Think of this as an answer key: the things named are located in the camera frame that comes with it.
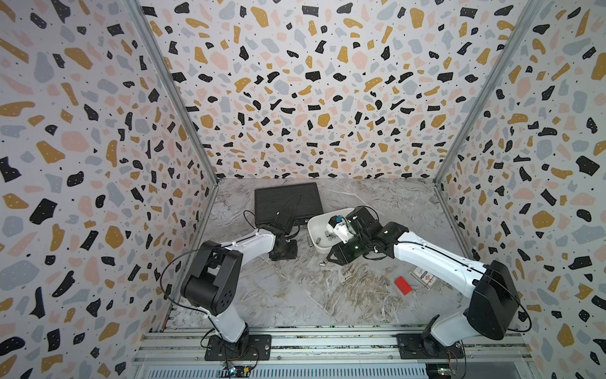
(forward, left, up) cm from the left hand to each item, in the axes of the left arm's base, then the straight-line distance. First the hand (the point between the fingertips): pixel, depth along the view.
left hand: (293, 252), depth 94 cm
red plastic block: (-14, -40, 0) cm, 42 cm away
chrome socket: (+6, -10, -1) cm, 12 cm away
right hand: (-9, -14, +13) cm, 21 cm away
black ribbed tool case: (+25, 0, +1) cm, 25 cm away
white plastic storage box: (+6, -12, -1) cm, 14 cm away
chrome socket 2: (-4, -11, -1) cm, 12 cm away
